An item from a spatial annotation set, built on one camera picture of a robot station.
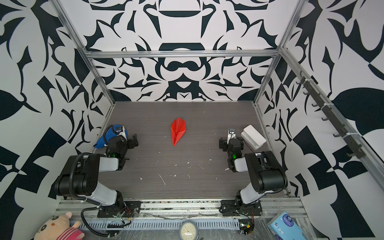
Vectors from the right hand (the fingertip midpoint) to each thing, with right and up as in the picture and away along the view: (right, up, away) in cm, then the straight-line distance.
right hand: (232, 136), depth 94 cm
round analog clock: (-27, -38, -29) cm, 54 cm away
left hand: (-65, +2, -1) cm, 65 cm away
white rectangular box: (+12, 0, -1) cm, 12 cm away
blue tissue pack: (+17, -37, -28) cm, 49 cm away
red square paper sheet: (-34, +4, +7) cm, 35 cm away
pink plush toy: (-81, -35, -30) cm, 93 cm away
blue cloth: (-65, +5, -16) cm, 67 cm away
